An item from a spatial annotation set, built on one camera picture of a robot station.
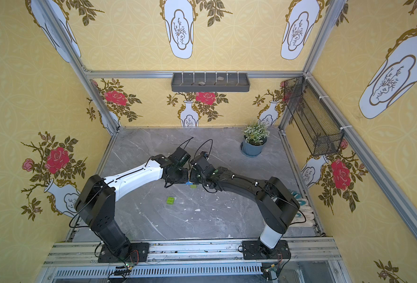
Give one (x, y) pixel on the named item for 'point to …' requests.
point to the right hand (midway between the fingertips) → (192, 181)
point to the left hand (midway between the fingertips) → (186, 179)
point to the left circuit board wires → (124, 270)
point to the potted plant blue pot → (255, 138)
